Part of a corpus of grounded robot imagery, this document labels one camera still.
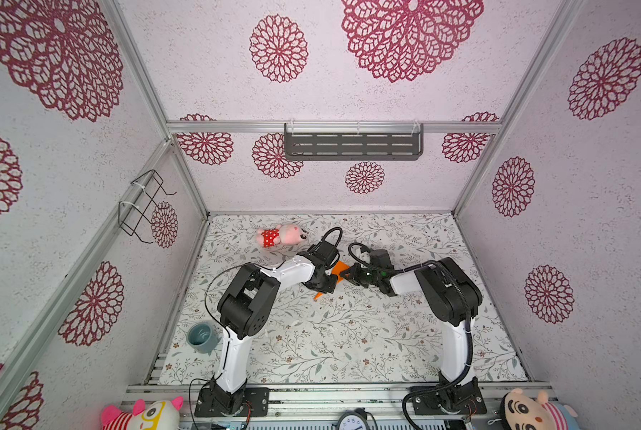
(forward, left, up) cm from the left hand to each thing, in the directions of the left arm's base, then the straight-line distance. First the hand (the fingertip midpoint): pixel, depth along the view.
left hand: (326, 291), depth 97 cm
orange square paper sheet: (+8, -4, +1) cm, 9 cm away
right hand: (+7, -5, +2) cm, 10 cm away
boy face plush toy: (-39, -46, +9) cm, 61 cm away
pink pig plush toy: (+21, +15, +8) cm, 27 cm away
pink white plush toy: (-38, +43, +9) cm, 58 cm away
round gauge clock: (-39, -6, +4) cm, 40 cm away
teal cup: (-17, +39, +3) cm, 43 cm away
